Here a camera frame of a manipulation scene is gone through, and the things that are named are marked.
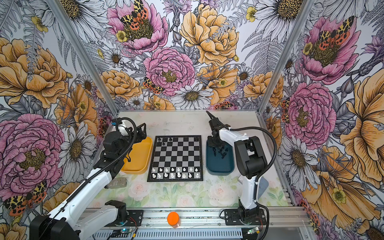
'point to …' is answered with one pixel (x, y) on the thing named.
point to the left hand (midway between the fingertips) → (140, 130)
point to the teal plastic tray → (220, 160)
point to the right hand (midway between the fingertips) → (214, 148)
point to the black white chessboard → (176, 158)
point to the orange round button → (173, 219)
